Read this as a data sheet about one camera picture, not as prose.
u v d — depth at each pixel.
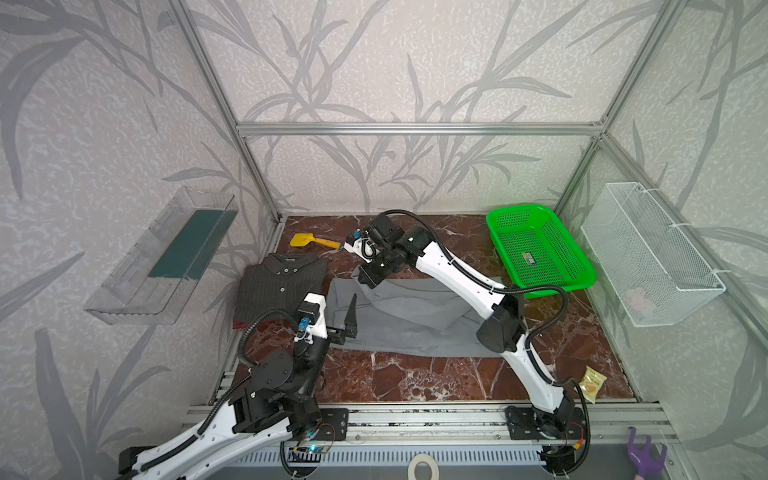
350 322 0.57
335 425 0.73
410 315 0.87
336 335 0.55
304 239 1.11
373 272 0.72
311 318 0.49
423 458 0.69
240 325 0.92
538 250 1.11
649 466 0.68
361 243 0.73
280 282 0.94
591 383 0.79
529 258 1.08
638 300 0.74
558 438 0.67
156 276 0.64
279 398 0.48
